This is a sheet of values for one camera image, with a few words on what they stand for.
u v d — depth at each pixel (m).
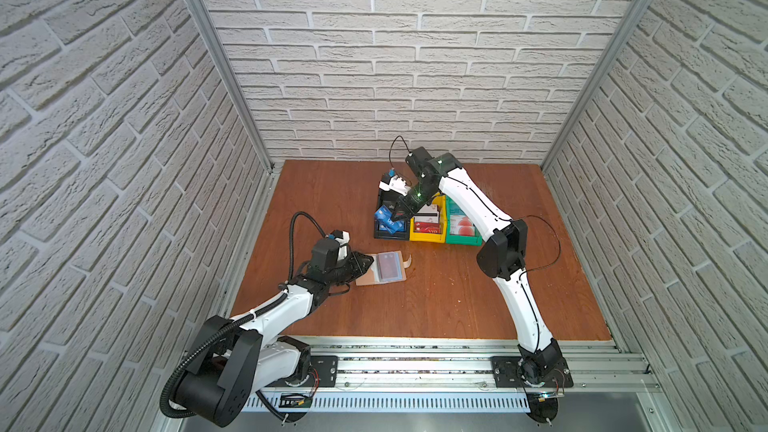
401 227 0.87
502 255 0.60
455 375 0.75
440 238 0.95
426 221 1.02
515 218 0.61
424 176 0.69
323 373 0.73
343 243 0.70
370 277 0.89
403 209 0.78
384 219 0.87
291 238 0.72
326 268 0.67
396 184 0.81
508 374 0.73
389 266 0.92
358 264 0.76
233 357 0.42
